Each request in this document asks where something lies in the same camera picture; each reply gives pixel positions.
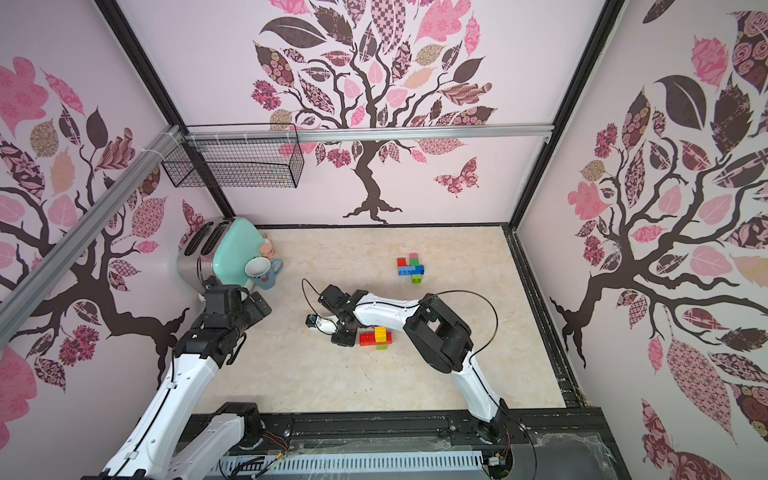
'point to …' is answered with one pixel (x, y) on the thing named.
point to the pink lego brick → (413, 256)
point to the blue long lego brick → (411, 270)
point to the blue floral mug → (263, 271)
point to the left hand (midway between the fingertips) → (251, 313)
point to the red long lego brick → (368, 339)
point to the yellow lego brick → (380, 334)
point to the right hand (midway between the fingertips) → (340, 330)
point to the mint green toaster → (219, 248)
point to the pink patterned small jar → (267, 250)
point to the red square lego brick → (401, 262)
